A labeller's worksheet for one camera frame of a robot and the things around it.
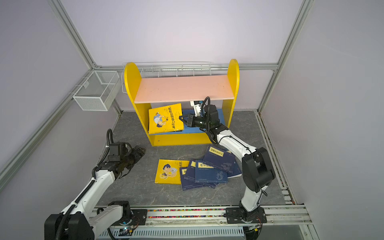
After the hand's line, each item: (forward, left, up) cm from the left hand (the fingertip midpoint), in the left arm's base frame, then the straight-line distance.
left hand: (142, 154), depth 85 cm
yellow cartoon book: (+13, -15, +15) cm, 25 cm away
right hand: (+11, -23, +17) cm, 31 cm away
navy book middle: (-10, -36, -7) cm, 38 cm away
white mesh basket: (+41, +31, +14) cm, 54 cm away
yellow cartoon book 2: (-7, -13, -10) cm, 18 cm away
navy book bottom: (-12, -25, -7) cm, 29 cm away
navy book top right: (-3, -48, -8) cm, 48 cm away
